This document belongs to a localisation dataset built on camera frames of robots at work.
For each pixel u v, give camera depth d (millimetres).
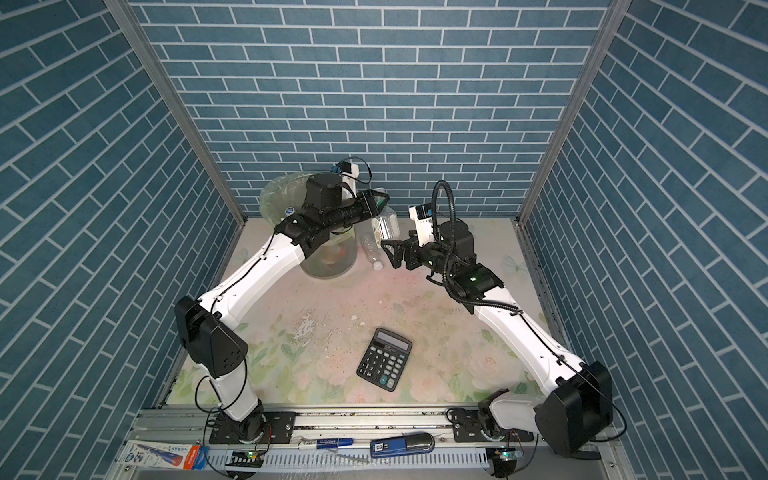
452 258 550
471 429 735
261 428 713
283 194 930
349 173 694
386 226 722
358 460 706
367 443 724
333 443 707
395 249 640
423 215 621
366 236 1134
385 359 826
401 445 680
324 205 583
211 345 444
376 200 710
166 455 693
